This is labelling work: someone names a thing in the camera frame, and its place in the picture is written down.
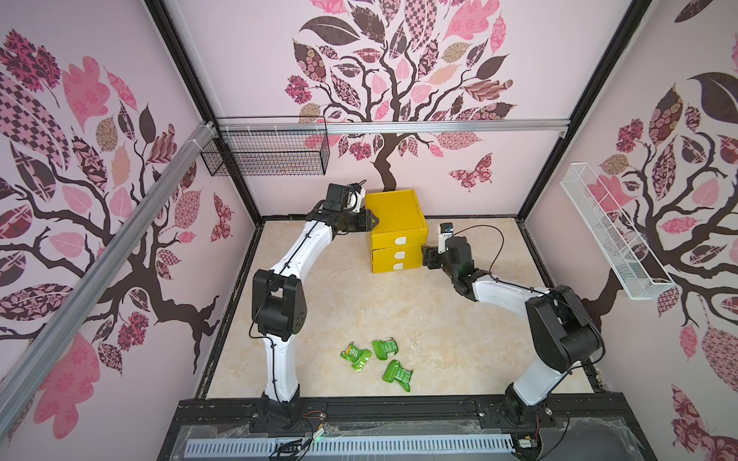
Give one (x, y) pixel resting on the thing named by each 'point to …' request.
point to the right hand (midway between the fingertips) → (431, 247)
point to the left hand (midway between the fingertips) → (370, 225)
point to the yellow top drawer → (406, 237)
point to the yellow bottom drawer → (390, 266)
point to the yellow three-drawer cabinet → (397, 209)
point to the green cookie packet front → (396, 372)
